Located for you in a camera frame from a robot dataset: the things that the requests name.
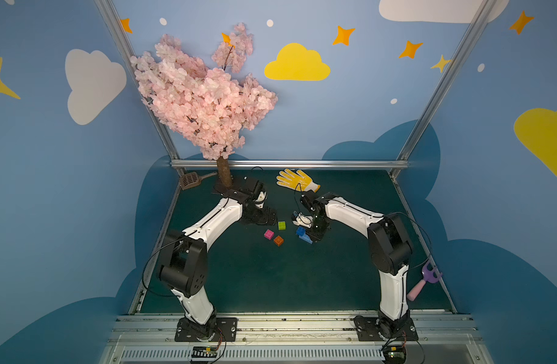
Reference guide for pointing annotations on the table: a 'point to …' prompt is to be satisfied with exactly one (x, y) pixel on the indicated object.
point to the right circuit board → (394, 354)
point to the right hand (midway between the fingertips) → (318, 231)
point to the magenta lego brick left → (269, 234)
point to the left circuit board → (204, 353)
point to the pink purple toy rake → (429, 274)
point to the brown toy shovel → (192, 178)
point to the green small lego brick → (281, 225)
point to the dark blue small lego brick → (300, 230)
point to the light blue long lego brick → (306, 238)
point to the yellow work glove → (300, 181)
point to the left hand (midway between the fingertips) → (266, 217)
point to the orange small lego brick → (278, 240)
